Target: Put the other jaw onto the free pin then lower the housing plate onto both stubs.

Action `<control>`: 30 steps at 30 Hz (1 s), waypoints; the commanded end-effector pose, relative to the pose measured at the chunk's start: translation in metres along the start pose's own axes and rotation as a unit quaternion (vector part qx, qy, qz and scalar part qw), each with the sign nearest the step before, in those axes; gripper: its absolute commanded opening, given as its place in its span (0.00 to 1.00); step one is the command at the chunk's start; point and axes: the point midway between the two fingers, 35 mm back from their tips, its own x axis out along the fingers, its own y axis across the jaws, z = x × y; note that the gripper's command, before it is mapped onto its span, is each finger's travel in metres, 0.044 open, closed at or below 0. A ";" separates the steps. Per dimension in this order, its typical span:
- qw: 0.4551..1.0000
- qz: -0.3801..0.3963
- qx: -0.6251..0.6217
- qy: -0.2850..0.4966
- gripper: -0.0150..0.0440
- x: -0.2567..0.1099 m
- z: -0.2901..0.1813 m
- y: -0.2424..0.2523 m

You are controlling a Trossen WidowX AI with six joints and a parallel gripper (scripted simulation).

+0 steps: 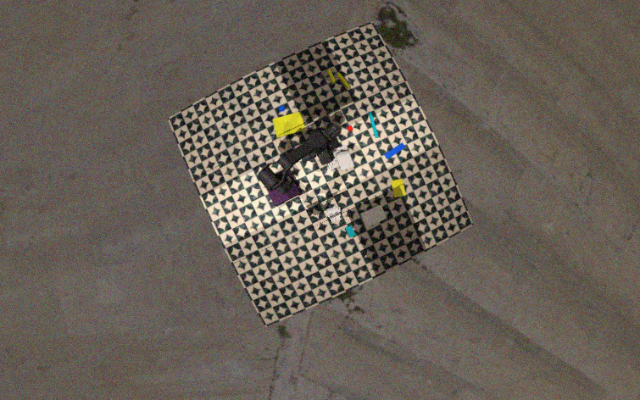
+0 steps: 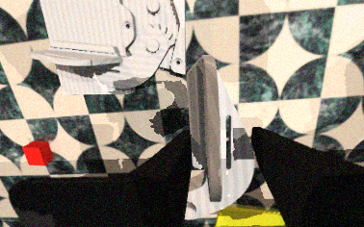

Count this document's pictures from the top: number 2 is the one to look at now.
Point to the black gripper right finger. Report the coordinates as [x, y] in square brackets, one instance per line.
[310, 188]

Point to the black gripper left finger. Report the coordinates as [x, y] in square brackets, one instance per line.
[154, 194]

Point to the yellow flat plate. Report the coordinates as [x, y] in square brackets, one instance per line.
[239, 217]

